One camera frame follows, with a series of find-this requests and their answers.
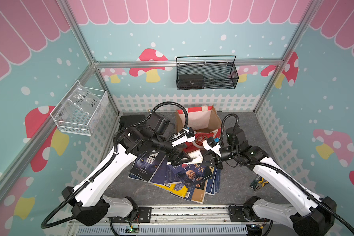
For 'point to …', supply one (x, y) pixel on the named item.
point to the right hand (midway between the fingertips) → (198, 160)
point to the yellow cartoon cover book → (178, 189)
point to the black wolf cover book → (145, 166)
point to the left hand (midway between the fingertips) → (185, 155)
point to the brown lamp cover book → (199, 191)
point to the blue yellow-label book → (213, 184)
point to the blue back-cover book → (133, 176)
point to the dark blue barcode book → (160, 174)
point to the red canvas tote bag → (204, 121)
